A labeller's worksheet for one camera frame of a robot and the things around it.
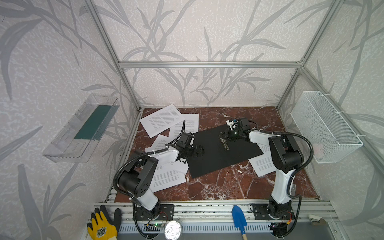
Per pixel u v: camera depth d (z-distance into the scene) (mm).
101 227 679
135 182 453
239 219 720
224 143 988
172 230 652
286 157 531
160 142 1015
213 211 753
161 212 725
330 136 619
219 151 962
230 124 936
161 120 1138
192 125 1098
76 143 631
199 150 848
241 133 799
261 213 728
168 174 866
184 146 736
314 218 706
